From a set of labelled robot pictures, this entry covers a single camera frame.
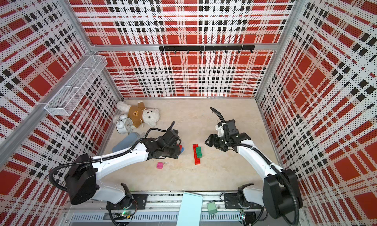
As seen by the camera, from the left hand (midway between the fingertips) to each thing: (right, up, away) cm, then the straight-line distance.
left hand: (179, 151), depth 83 cm
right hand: (+18, +5, 0) cm, 19 cm away
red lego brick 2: (+10, -6, +3) cm, 12 cm away
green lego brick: (+12, -2, +6) cm, 13 cm away
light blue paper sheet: (+7, -24, -14) cm, 29 cm away
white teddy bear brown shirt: (-31, +21, +19) cm, 42 cm away
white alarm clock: (-37, +15, +10) cm, 41 cm away
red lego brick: (+9, -1, +7) cm, 12 cm away
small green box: (+18, -25, -11) cm, 32 cm away
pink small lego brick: (-11, -8, +2) cm, 14 cm away
